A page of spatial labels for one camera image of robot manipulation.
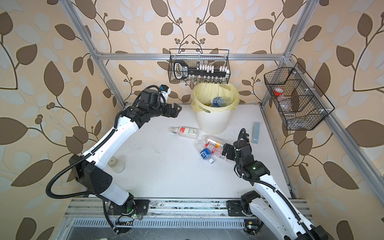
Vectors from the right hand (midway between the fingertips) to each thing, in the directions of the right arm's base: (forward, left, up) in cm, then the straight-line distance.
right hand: (232, 149), depth 80 cm
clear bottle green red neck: (+18, +26, -8) cm, 33 cm away
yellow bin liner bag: (+39, +13, +7) cm, 42 cm away
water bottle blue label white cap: (+37, +1, +1) cm, 37 cm away
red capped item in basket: (+24, -26, +20) cm, 41 cm away
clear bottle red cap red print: (+4, +6, -10) cm, 12 cm away
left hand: (+17, +30, +19) cm, 39 cm away
